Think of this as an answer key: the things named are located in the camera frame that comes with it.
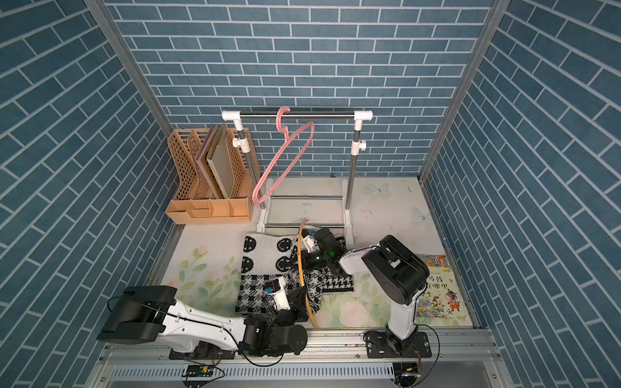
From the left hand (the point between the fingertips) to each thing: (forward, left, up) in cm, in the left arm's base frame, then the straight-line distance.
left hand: (314, 297), depth 74 cm
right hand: (+13, +9, -6) cm, 17 cm away
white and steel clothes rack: (+38, +22, -5) cm, 44 cm away
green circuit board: (-18, +35, -13) cm, 41 cm away
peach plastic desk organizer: (+40, +52, -3) cm, 66 cm away
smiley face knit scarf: (+17, +18, -5) cm, 25 cm away
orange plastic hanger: (+6, +4, +2) cm, 8 cm away
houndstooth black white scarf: (+2, +21, -7) cm, 22 cm away
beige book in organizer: (+47, +37, +16) cm, 62 cm away
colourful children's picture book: (+1, -44, -8) cm, 45 cm away
